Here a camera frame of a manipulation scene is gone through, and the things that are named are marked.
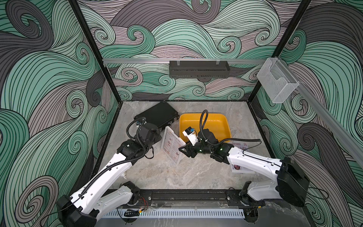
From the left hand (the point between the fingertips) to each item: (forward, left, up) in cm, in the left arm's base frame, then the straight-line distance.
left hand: (157, 131), depth 75 cm
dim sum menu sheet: (-3, -8, -9) cm, 13 cm away
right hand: (-7, -12, -7) cm, 16 cm away
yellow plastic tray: (+21, -42, -22) cm, 52 cm away
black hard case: (+25, +1, -17) cm, 30 cm away
